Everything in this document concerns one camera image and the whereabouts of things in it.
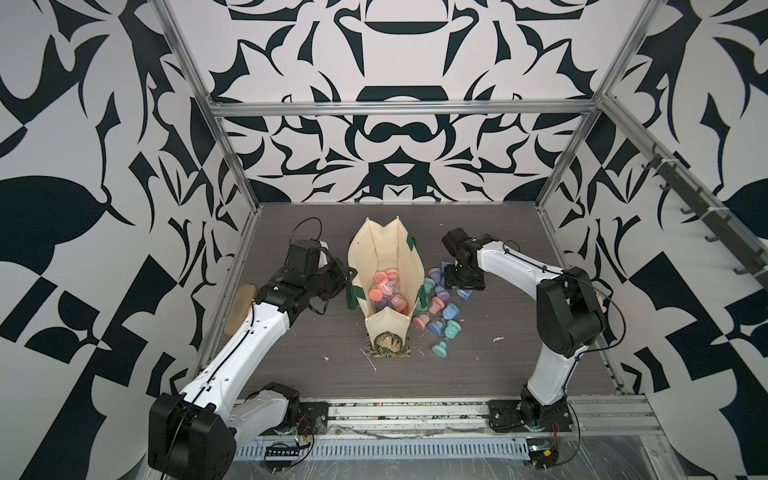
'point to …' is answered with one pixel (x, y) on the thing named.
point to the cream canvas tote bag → (389, 249)
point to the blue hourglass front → (435, 327)
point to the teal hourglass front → (441, 348)
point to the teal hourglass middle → (452, 329)
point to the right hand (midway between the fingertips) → (457, 280)
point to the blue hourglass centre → (451, 311)
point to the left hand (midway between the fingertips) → (355, 266)
